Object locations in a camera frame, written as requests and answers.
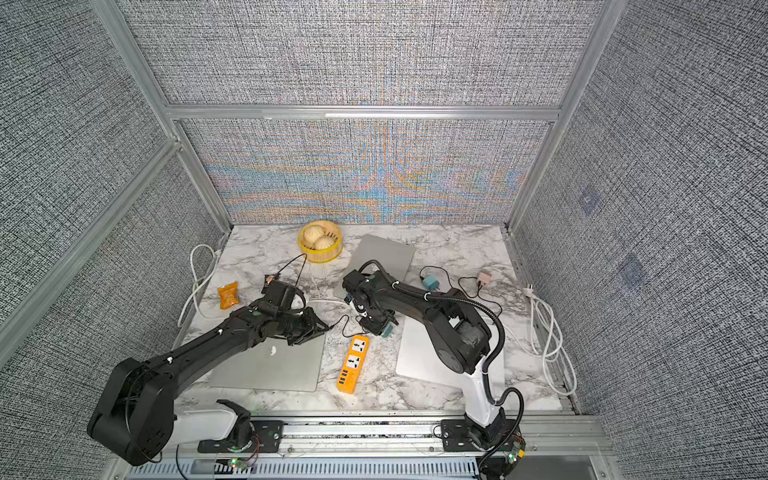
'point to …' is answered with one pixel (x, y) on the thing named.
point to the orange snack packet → (229, 295)
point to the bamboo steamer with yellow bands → (329, 254)
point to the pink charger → (485, 276)
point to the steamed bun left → (312, 233)
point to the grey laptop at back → (395, 258)
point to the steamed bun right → (323, 242)
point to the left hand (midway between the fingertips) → (333, 326)
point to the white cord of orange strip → (208, 311)
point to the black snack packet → (269, 278)
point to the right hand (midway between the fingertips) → (380, 315)
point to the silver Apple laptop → (417, 359)
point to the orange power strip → (353, 365)
